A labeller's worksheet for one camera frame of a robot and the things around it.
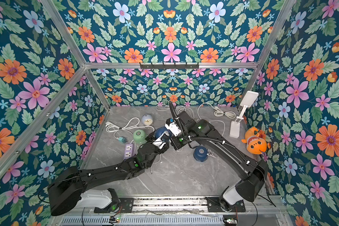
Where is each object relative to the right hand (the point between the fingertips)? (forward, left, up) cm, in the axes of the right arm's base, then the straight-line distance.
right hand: (174, 139), depth 72 cm
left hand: (+5, +7, -4) cm, 9 cm away
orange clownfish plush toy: (+8, -51, -17) cm, 54 cm away
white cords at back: (+47, +11, -21) cm, 53 cm away
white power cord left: (+27, +36, -22) cm, 50 cm away
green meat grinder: (+11, +25, -14) cm, 30 cm away
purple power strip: (+3, +32, -21) cm, 38 cm away
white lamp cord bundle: (+41, -33, -23) cm, 57 cm away
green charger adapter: (+11, +38, -20) cm, 44 cm away
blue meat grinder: (+3, +8, +3) cm, 9 cm away
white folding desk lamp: (+27, -43, +3) cm, 51 cm away
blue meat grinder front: (-1, -15, -14) cm, 21 cm away
